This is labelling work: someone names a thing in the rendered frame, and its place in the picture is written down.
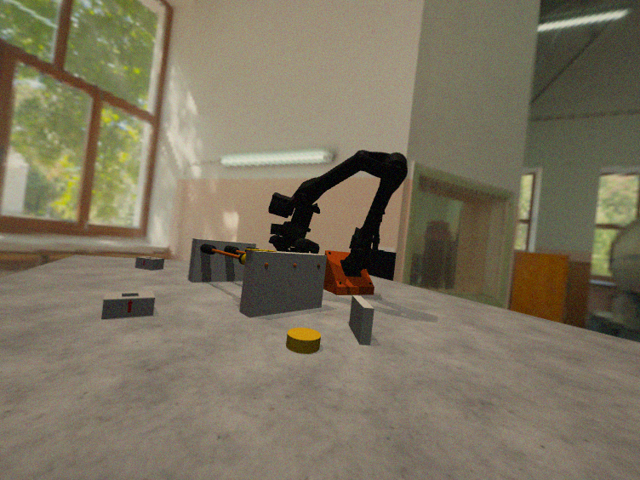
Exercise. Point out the yellow short cylinder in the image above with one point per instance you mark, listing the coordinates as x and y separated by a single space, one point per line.
303 341

